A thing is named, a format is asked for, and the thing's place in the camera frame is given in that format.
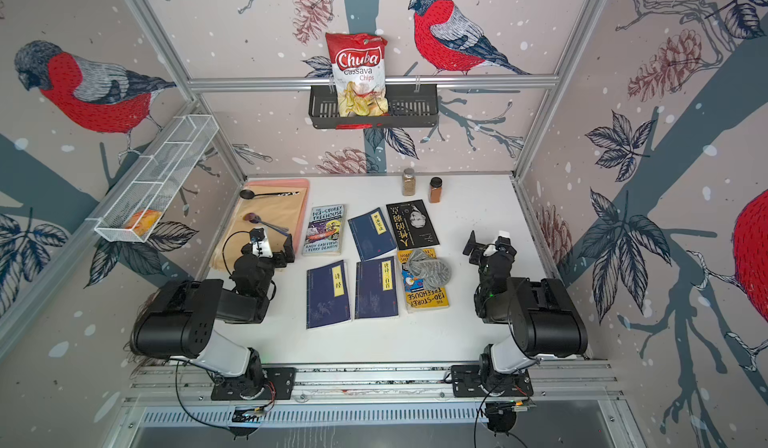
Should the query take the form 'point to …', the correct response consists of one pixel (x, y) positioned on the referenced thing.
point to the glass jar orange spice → (436, 190)
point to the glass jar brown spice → (409, 182)
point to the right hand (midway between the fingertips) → (487, 232)
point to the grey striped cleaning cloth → (436, 273)
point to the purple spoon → (255, 218)
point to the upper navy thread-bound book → (372, 234)
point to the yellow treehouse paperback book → (417, 296)
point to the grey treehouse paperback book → (324, 230)
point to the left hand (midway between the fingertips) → (279, 230)
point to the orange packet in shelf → (141, 222)
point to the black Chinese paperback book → (411, 225)
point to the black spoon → (249, 194)
